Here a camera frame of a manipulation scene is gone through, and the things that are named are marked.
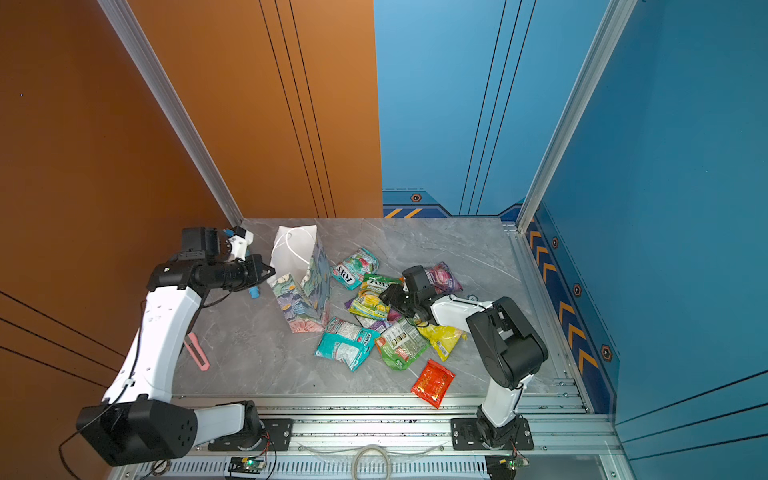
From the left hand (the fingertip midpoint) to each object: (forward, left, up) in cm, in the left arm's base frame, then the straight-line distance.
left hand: (273, 267), depth 76 cm
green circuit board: (-40, +3, -26) cm, 48 cm away
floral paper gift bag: (-5, -8, +1) cm, 10 cm away
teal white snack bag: (-11, -17, -22) cm, 30 cm away
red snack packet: (-21, -42, -23) cm, 53 cm away
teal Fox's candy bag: (+15, -16, -22) cm, 31 cm away
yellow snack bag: (-10, -45, -20) cm, 50 cm away
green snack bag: (-10, -34, -23) cm, 43 cm away
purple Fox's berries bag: (+11, -47, -21) cm, 53 cm away
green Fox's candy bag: (+2, -23, -19) cm, 30 cm away
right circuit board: (-39, -58, -26) cm, 75 cm away
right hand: (+2, -27, -20) cm, 34 cm away
